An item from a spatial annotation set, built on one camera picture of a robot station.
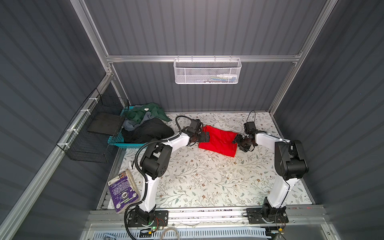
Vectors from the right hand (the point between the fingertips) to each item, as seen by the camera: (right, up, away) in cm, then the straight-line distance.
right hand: (237, 144), depth 100 cm
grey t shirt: (-69, +12, -8) cm, 71 cm away
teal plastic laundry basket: (-80, +3, -1) cm, 80 cm away
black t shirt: (-57, +11, -1) cm, 58 cm away
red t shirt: (-11, +2, -1) cm, 11 cm away
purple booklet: (-67, -23, -19) cm, 74 cm away
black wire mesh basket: (-80, +6, -30) cm, 85 cm away
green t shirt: (-67, +21, -4) cm, 70 cm away
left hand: (-23, +6, 0) cm, 23 cm away
